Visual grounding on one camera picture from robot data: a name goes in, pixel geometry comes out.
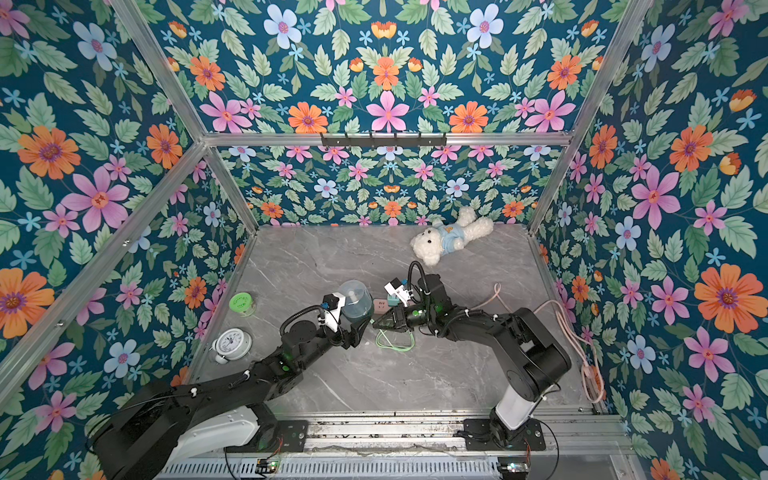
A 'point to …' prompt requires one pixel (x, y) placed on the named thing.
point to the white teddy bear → (429, 243)
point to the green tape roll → (243, 303)
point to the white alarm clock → (231, 344)
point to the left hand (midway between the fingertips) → (366, 313)
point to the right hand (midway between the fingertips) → (381, 319)
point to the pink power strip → (381, 306)
